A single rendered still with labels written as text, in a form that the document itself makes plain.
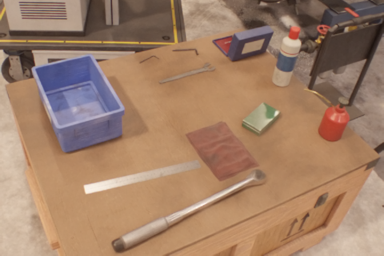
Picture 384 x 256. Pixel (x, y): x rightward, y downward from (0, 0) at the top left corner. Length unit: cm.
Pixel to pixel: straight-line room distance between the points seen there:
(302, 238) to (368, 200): 47
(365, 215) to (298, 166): 67
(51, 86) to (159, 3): 100
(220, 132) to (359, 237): 78
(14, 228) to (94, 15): 107
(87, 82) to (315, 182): 81
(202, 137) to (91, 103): 38
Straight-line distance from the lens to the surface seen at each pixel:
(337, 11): 269
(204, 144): 130
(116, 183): 121
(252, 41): 164
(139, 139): 132
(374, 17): 203
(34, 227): 173
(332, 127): 140
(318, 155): 139
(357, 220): 190
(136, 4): 229
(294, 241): 160
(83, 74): 148
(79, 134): 125
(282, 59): 153
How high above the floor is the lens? 142
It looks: 43 degrees down
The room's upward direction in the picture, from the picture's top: 6 degrees clockwise
